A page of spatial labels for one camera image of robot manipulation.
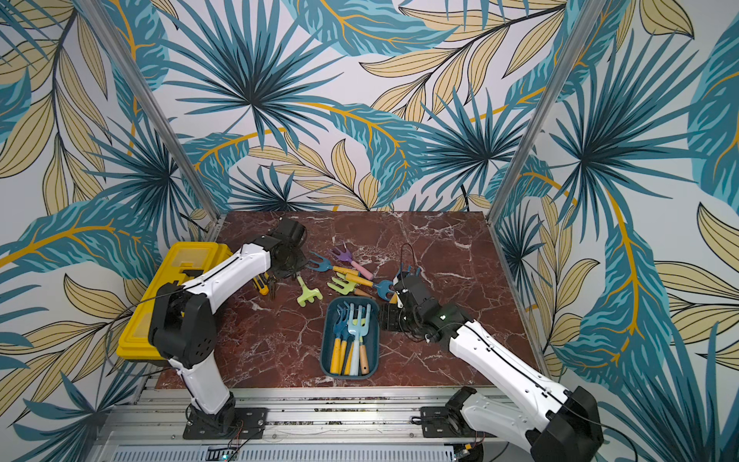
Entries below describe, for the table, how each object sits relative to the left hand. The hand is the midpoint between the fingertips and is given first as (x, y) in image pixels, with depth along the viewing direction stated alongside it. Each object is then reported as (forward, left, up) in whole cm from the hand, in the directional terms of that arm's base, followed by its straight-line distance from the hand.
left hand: (298, 268), depth 91 cm
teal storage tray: (-20, -24, -10) cm, 33 cm away
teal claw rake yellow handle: (-6, -31, -8) cm, 33 cm away
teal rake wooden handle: (-28, -22, -8) cm, 36 cm away
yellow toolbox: (-3, +32, +6) cm, 33 cm away
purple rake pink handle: (+12, -14, -9) cm, 21 cm away
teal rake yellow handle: (-27, -14, -6) cm, 31 cm away
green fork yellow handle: (-1, -16, -10) cm, 18 cm away
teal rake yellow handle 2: (-25, -16, -8) cm, 30 cm away
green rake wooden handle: (-7, -3, -3) cm, 9 cm away
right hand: (-17, -27, +3) cm, 32 cm away
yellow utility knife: (-3, +13, -8) cm, 15 cm away
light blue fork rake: (-18, -20, -7) cm, 27 cm away
